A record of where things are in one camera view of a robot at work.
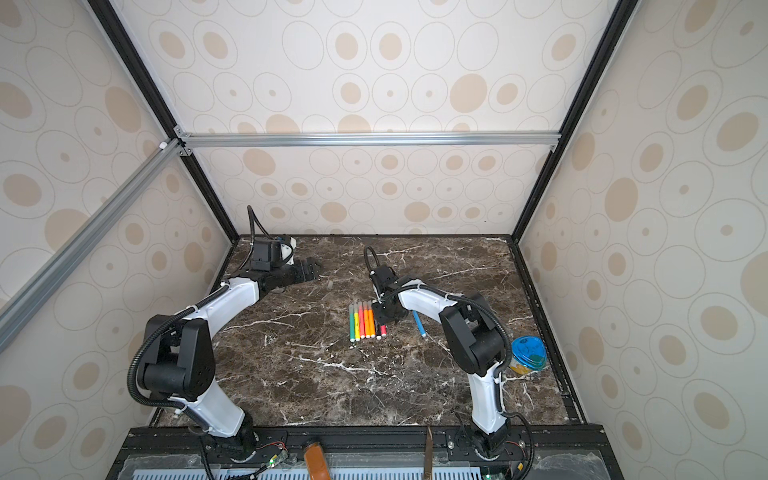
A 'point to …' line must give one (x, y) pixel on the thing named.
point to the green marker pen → (351, 323)
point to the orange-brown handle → (316, 463)
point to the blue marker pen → (419, 324)
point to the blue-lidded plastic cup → (529, 353)
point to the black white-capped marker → (378, 337)
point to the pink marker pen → (362, 319)
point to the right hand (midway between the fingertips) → (394, 314)
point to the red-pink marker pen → (383, 330)
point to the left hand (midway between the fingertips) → (318, 264)
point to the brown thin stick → (429, 455)
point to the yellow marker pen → (357, 322)
